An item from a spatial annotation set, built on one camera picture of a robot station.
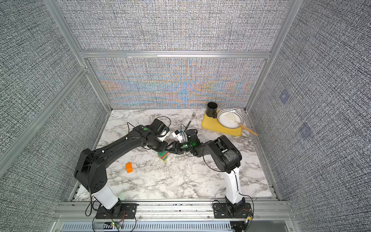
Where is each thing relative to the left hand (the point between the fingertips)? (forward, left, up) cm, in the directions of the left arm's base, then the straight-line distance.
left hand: (166, 148), depth 86 cm
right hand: (+2, 0, -2) cm, 3 cm away
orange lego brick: (-7, +23, -9) cm, 26 cm away
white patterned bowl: (+26, -42, -9) cm, 50 cm away
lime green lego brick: (-3, +2, -10) cm, 11 cm away
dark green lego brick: (-2, +2, -2) cm, 4 cm away
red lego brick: (-3, +2, -3) cm, 5 cm away
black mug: (+34, -33, -3) cm, 47 cm away
